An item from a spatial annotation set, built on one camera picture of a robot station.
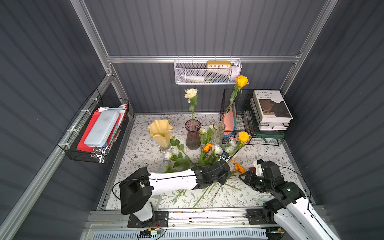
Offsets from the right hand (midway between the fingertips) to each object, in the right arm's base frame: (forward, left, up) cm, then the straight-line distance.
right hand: (243, 177), depth 77 cm
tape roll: (+21, -2, +7) cm, 22 cm away
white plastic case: (+14, +69, +23) cm, 74 cm away
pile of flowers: (+15, +37, -8) cm, 41 cm away
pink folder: (+45, 0, -8) cm, 46 cm away
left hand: (+1, +9, +2) cm, 9 cm away
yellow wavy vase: (+27, +47, +6) cm, 55 cm away
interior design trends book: (+39, -22, +14) cm, 47 cm away
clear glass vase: (+26, +12, +4) cm, 29 cm away
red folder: (+5, +76, +21) cm, 79 cm away
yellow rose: (+18, 0, +4) cm, 18 cm away
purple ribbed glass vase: (+32, +28, -12) cm, 44 cm away
